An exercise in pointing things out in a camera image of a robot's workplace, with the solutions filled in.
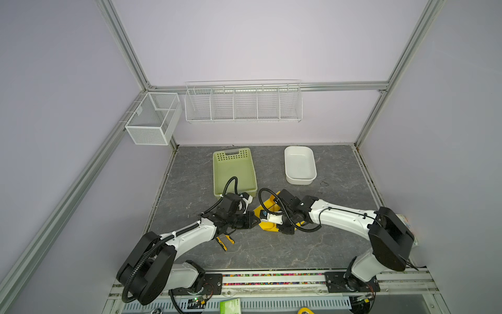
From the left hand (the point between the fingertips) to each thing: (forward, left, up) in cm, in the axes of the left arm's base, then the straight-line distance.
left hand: (260, 223), depth 82 cm
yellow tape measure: (-30, -14, -5) cm, 33 cm away
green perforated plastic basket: (+39, +10, -6) cm, 41 cm away
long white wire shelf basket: (+56, +3, +23) cm, 61 cm away
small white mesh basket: (+54, +53, +14) cm, 77 cm away
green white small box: (-27, +12, -4) cm, 30 cm away
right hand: (+1, -9, -3) cm, 9 cm away
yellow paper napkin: (+2, -4, +12) cm, 13 cm away
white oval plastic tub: (+36, -25, -7) cm, 44 cm away
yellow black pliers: (-6, +17, -6) cm, 19 cm away
